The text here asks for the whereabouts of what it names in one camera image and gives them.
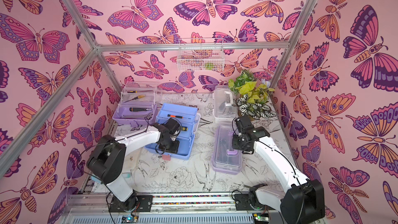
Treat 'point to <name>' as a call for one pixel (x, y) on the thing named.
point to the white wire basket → (200, 54)
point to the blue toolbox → (188, 116)
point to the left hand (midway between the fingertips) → (176, 150)
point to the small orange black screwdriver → (174, 116)
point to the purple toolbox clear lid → (225, 160)
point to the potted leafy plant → (254, 99)
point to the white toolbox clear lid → (224, 110)
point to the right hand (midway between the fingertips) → (238, 144)
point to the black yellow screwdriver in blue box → (185, 128)
